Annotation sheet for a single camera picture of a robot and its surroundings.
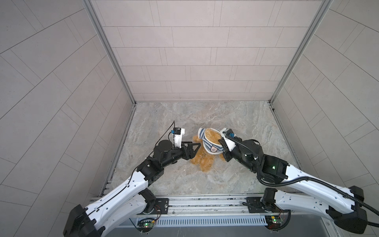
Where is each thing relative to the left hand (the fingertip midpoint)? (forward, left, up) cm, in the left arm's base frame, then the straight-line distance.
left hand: (200, 146), depth 69 cm
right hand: (+1, -8, +4) cm, 8 cm away
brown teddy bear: (-2, -3, -13) cm, 14 cm away
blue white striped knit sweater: (-2, -4, +1) cm, 4 cm away
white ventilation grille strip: (-28, -5, -21) cm, 35 cm away
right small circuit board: (-28, -34, -21) cm, 49 cm away
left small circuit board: (-29, +24, -18) cm, 42 cm away
